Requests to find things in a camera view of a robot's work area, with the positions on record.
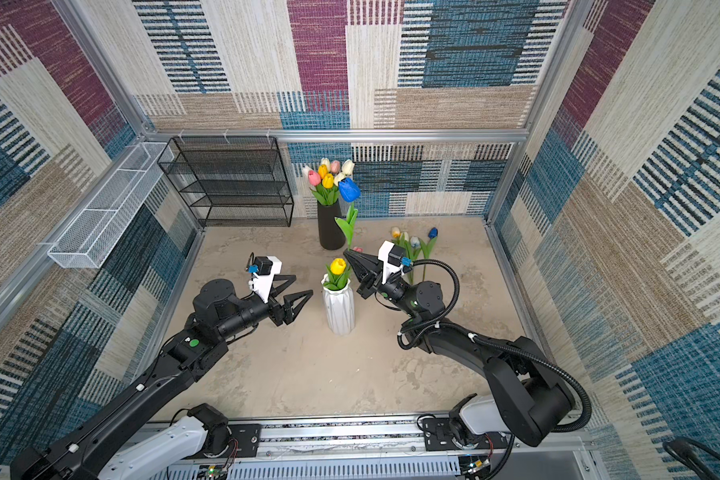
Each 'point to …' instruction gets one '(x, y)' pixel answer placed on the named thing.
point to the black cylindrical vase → (331, 234)
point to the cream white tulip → (348, 167)
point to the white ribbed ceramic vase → (339, 308)
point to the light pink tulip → (335, 166)
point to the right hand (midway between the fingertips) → (344, 254)
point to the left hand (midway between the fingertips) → (303, 281)
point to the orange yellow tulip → (322, 170)
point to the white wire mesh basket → (87, 241)
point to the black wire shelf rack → (231, 181)
